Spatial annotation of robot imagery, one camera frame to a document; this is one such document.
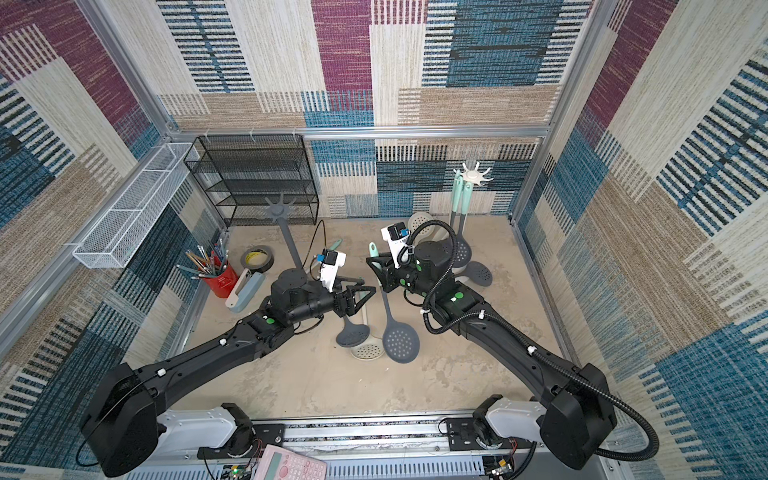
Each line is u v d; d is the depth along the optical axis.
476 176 0.75
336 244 1.12
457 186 0.76
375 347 0.87
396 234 0.62
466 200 0.77
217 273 0.92
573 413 0.39
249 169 1.07
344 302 0.66
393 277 0.65
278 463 0.69
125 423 0.39
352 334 0.90
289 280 0.60
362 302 0.69
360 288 0.67
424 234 0.61
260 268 1.05
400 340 0.78
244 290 0.99
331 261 0.67
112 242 0.70
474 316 0.51
